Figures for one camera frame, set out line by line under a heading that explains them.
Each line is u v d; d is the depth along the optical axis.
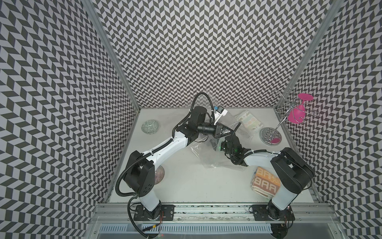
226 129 0.70
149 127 1.05
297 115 0.84
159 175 0.83
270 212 0.65
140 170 0.45
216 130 0.64
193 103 0.61
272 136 0.99
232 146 0.70
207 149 0.86
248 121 1.06
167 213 0.72
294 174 0.46
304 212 0.75
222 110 0.66
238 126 0.67
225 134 0.68
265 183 0.79
